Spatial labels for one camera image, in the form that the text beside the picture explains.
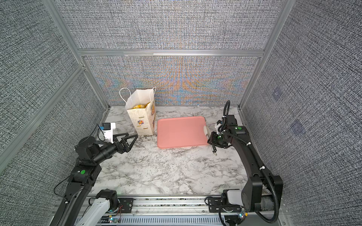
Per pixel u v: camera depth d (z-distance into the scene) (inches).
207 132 33.7
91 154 20.2
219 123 29.9
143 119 35.1
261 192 15.7
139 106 36.1
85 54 34.6
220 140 26.8
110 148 23.7
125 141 23.1
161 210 28.7
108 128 23.4
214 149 29.4
